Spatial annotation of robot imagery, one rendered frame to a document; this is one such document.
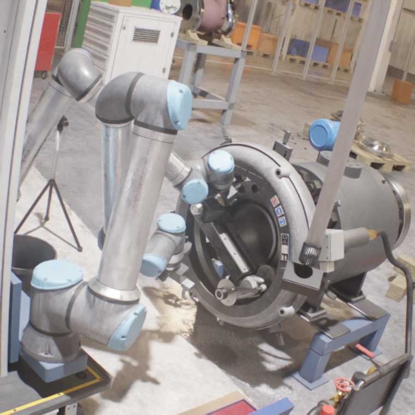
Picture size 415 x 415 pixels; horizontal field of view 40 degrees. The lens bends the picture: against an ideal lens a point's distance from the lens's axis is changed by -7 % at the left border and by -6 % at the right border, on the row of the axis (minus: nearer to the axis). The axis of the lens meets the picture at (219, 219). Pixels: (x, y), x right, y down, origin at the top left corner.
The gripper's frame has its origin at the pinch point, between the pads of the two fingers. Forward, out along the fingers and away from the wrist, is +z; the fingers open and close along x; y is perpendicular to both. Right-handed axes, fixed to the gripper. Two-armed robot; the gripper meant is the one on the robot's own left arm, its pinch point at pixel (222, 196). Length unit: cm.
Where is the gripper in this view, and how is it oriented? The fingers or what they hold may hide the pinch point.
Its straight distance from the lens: 244.5
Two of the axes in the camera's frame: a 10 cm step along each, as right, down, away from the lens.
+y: 7.8, -5.9, 2.0
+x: -6.2, -7.3, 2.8
